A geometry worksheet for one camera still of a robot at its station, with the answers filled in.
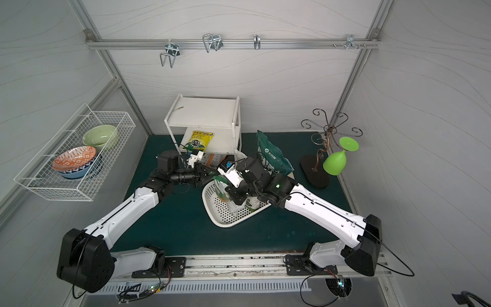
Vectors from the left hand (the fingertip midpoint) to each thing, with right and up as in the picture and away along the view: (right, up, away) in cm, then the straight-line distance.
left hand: (218, 173), depth 73 cm
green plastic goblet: (+48, +4, +5) cm, 48 cm away
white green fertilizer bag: (+14, -14, +9) cm, 22 cm away
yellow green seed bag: (-13, +14, +17) cm, 25 cm away
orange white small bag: (-8, +4, +27) cm, 28 cm away
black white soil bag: (+5, -16, +10) cm, 20 cm away
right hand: (+4, -4, -4) cm, 7 cm away
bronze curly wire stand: (+45, +3, +28) cm, 53 cm away
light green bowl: (-46, +15, 0) cm, 49 cm away
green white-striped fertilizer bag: (+2, -3, -5) cm, 6 cm away
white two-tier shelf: (0, +24, +8) cm, 25 cm away
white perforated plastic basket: (-2, -20, +15) cm, 25 cm away
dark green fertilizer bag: (+22, +8, 0) cm, 24 cm away
